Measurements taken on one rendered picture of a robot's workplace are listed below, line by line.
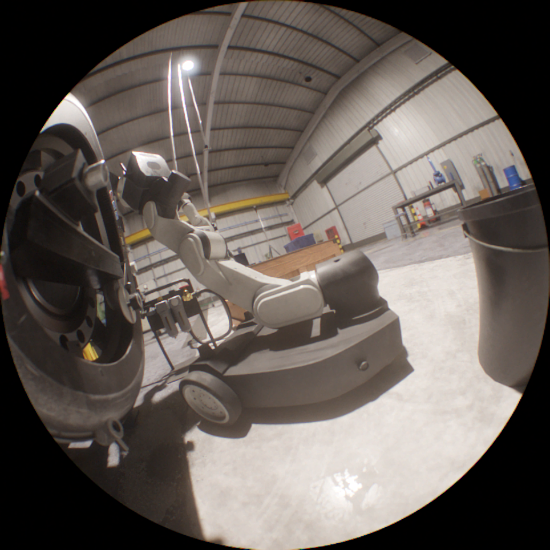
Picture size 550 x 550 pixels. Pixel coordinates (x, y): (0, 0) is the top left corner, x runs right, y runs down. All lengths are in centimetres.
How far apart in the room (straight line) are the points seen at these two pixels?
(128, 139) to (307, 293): 961
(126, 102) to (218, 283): 873
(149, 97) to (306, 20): 659
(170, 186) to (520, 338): 114
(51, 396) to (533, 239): 60
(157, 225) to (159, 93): 819
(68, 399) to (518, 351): 66
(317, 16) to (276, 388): 942
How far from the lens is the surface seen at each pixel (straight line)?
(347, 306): 50
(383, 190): 879
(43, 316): 44
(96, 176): 32
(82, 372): 30
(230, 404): 49
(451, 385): 51
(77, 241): 37
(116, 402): 35
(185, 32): 810
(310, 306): 46
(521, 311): 41
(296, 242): 156
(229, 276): 57
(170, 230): 76
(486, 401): 49
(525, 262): 37
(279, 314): 49
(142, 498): 61
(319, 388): 44
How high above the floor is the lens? 38
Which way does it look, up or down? 1 degrees down
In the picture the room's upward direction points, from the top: 21 degrees counter-clockwise
